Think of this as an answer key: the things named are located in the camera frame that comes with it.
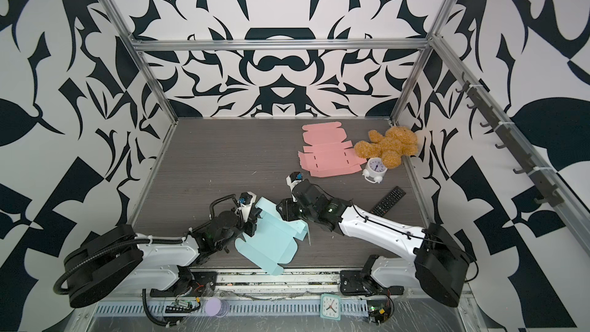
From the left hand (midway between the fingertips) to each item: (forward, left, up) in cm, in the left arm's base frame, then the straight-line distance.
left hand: (261, 204), depth 84 cm
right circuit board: (-32, -37, -8) cm, 49 cm away
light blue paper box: (-12, -5, -6) cm, 14 cm away
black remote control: (+2, -49, -6) cm, 49 cm away
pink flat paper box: (+28, -28, -9) cm, 40 cm away
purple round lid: (-30, +10, +2) cm, 32 cm away
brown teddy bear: (+27, -58, 0) cm, 64 cm away
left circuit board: (-29, +24, -10) cm, 39 cm away
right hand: (-3, -7, +5) cm, 10 cm away
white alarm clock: (+16, -47, -6) cm, 50 cm away
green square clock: (-31, -22, -5) cm, 38 cm away
